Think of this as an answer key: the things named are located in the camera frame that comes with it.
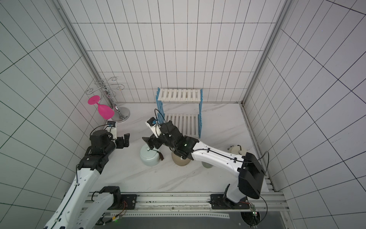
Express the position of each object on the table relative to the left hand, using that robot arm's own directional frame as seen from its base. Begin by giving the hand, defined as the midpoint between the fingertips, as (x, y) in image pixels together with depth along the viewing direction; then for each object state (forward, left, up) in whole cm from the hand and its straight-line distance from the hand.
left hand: (120, 136), depth 79 cm
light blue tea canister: (-8, -16, -7) cm, 20 cm away
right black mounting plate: (-29, -56, -17) cm, 65 cm away
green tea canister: (-10, -51, -17) cm, 54 cm away
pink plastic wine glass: (+19, +16, -1) cm, 25 cm away
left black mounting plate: (-30, -8, -15) cm, 34 cm away
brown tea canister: (-11, -33, -9) cm, 36 cm away
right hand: (-4, -17, +9) cm, 19 cm away
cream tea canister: (-4, -68, -6) cm, 68 cm away
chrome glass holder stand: (+30, +14, -16) cm, 36 cm away
